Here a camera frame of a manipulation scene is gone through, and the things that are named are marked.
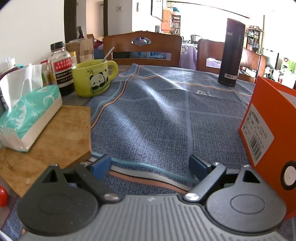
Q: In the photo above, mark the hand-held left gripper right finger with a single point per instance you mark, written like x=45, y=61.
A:
x=198, y=168

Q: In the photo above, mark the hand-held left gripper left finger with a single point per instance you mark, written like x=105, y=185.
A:
x=101, y=165

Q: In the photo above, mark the orange cardboard box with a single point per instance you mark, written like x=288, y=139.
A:
x=275, y=129

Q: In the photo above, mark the wooden cutting board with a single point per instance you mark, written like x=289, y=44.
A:
x=60, y=139

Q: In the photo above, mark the blue patterned tablecloth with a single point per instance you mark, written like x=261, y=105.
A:
x=161, y=120

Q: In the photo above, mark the green panda mug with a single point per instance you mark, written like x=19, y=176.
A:
x=92, y=78

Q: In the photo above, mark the teal tissue pack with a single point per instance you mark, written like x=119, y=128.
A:
x=30, y=111

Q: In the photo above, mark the small red fruit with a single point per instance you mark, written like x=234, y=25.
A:
x=2, y=194

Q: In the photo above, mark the glass bottle with black cap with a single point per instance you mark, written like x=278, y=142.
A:
x=60, y=67

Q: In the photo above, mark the metal spoon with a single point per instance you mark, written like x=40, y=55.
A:
x=107, y=54

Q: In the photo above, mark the table with purple cloth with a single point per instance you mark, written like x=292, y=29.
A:
x=188, y=53

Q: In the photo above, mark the brown paper bag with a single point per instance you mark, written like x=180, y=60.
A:
x=84, y=48

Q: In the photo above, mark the black thermos bottle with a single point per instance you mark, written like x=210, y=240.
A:
x=231, y=53

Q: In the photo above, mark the wooden chair with oval cutout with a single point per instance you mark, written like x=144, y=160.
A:
x=120, y=45
x=252, y=60

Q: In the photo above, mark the black office chair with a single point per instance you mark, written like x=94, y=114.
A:
x=195, y=38

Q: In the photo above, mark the dark bookshelf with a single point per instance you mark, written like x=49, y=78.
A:
x=253, y=39

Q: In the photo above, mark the framed wall picture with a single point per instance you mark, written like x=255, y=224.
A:
x=156, y=8

